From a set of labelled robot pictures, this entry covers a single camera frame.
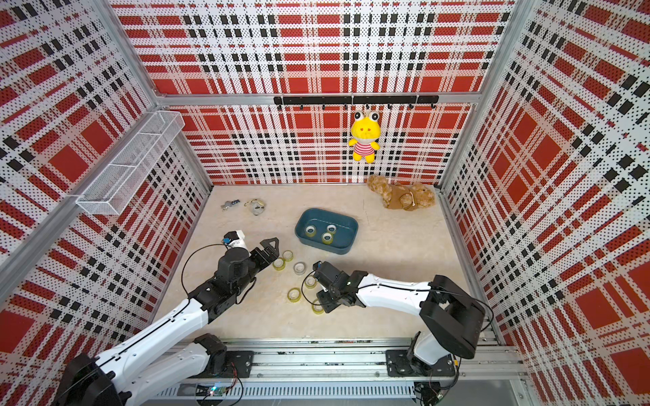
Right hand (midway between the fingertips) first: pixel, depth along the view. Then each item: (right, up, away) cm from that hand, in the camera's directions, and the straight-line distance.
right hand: (330, 297), depth 84 cm
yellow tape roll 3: (-2, +18, +18) cm, 25 cm away
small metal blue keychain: (-48, +32, +30) cm, 65 cm away
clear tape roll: (-12, +7, +10) cm, 17 cm away
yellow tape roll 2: (-13, -1, +4) cm, 14 cm away
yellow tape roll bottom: (-4, -4, +1) cm, 6 cm away
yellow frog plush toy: (+13, +59, +7) cm, 61 cm away
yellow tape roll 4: (-9, +21, +21) cm, 30 cm away
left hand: (-18, +18, -2) cm, 26 cm away
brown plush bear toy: (+29, +35, +21) cm, 50 cm away
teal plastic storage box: (-3, +21, +21) cm, 30 cm away
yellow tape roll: (-8, +3, +7) cm, 11 cm away
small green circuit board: (-31, -21, -15) cm, 40 cm away
